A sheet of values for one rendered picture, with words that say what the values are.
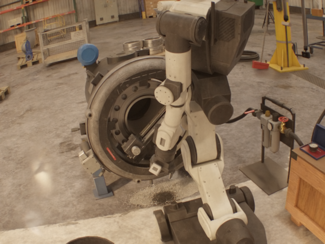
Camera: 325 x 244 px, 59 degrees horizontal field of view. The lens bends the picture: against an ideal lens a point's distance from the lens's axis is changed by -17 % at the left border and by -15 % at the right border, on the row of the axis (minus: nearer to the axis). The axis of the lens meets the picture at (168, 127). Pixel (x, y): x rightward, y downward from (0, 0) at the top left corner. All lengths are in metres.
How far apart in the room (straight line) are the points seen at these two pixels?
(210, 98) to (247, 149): 1.53
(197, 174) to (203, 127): 0.24
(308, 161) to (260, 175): 0.78
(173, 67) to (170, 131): 0.30
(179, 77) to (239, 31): 0.28
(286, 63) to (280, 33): 0.50
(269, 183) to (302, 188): 0.54
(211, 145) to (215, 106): 0.37
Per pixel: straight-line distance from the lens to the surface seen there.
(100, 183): 2.38
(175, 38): 1.10
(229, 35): 1.19
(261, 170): 2.51
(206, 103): 1.33
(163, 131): 1.35
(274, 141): 2.24
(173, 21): 1.08
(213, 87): 1.34
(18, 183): 2.94
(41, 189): 2.73
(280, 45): 5.30
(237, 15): 1.15
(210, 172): 1.66
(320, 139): 1.91
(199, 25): 1.06
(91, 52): 2.45
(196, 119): 1.54
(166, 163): 1.53
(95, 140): 1.86
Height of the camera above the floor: 1.35
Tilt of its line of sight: 24 degrees down
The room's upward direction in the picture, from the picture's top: 7 degrees counter-clockwise
